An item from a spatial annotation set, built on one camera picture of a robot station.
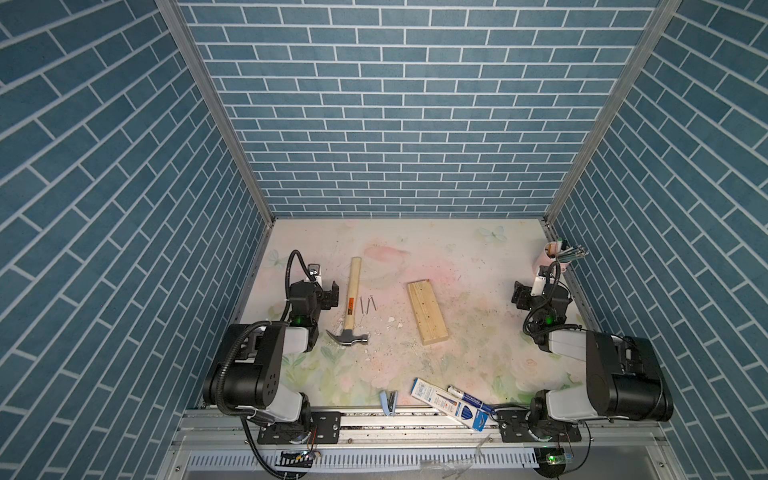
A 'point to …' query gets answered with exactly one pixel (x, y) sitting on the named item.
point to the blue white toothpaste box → (450, 404)
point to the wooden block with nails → (427, 311)
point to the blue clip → (388, 402)
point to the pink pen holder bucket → (545, 259)
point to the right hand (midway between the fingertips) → (532, 284)
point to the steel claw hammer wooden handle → (352, 336)
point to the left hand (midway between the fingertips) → (325, 280)
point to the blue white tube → (483, 406)
